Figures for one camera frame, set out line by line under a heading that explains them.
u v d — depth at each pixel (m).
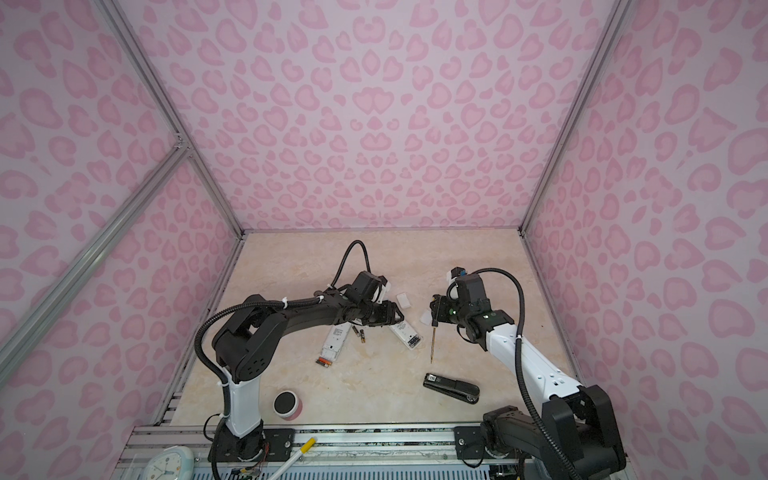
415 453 0.72
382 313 0.84
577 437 0.40
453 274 0.78
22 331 0.52
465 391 0.79
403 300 1.00
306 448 0.73
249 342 0.51
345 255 0.80
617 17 0.69
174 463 0.69
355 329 0.93
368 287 0.77
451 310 0.73
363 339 0.91
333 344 0.89
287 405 0.75
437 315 0.75
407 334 0.90
